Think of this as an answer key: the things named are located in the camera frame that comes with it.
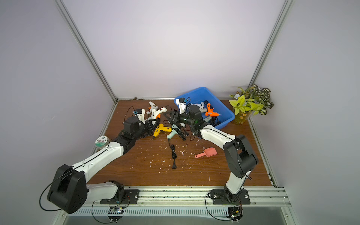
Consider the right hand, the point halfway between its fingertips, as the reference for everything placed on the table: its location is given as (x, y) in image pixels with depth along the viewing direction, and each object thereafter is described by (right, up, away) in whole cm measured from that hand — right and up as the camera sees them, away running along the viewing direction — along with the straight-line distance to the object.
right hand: (166, 112), depth 79 cm
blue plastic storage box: (+26, +14, +33) cm, 44 cm away
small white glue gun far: (-16, +4, +35) cm, 39 cm away
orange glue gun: (+30, -1, +26) cm, 40 cm away
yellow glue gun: (-6, -11, +19) cm, 23 cm away
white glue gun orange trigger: (-7, -1, +4) cm, 8 cm away
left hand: (-5, -5, +4) cm, 8 cm away
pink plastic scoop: (+26, -26, +10) cm, 39 cm away
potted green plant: (+58, +8, +13) cm, 60 cm away
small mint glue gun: (+3, -14, +19) cm, 24 cm away
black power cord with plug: (+4, -28, +9) cm, 30 cm away
